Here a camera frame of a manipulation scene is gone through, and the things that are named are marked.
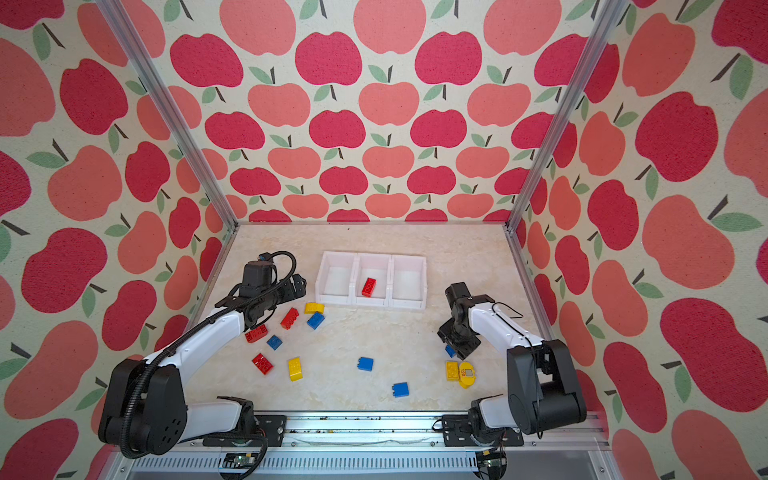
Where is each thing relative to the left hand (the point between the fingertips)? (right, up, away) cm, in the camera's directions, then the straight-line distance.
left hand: (298, 285), depth 89 cm
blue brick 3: (+45, -17, -7) cm, 48 cm away
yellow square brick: (+46, -24, -5) cm, 52 cm away
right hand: (+47, -17, -2) cm, 50 cm away
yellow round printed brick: (+49, -24, -8) cm, 55 cm away
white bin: (+9, 0, +13) cm, 16 cm away
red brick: (-9, -22, -5) cm, 24 cm away
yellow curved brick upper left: (+3, -8, +6) cm, 10 cm away
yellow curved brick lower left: (+1, -23, -5) cm, 24 cm away
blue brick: (+5, -11, +4) cm, 13 cm away
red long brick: (-4, -11, +4) cm, 12 cm away
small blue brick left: (-7, -17, -1) cm, 18 cm away
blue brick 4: (+31, -28, -9) cm, 42 cm away
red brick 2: (+21, -2, +12) cm, 24 cm away
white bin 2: (+23, +5, +16) cm, 28 cm away
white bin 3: (+35, -1, +14) cm, 37 cm away
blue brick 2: (+21, -23, -3) cm, 31 cm away
